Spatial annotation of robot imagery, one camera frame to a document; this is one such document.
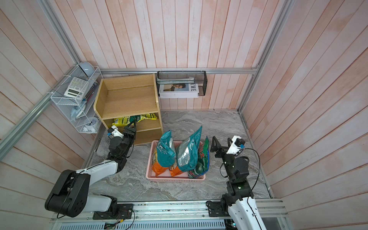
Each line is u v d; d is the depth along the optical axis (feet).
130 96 2.76
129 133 2.46
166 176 2.78
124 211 2.40
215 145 2.11
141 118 2.84
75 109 2.71
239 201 1.70
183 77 3.27
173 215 2.40
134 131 2.49
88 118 2.62
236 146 1.94
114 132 2.48
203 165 2.39
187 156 2.44
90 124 2.95
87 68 2.71
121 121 2.88
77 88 2.50
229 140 2.37
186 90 3.10
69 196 1.39
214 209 2.40
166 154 2.38
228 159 2.05
